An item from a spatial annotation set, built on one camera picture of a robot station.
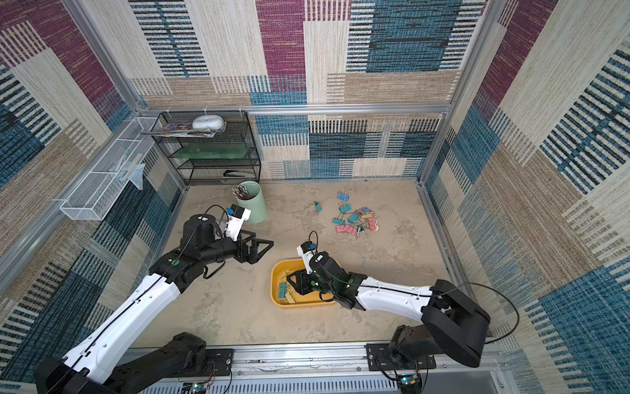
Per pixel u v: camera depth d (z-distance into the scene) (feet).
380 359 2.39
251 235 2.50
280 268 2.88
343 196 3.78
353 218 3.45
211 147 3.34
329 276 2.08
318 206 3.55
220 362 2.40
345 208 3.55
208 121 2.94
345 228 3.34
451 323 1.40
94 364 1.28
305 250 2.40
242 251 2.09
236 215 2.10
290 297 2.72
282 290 2.80
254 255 2.13
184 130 3.01
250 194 3.17
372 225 3.34
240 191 3.08
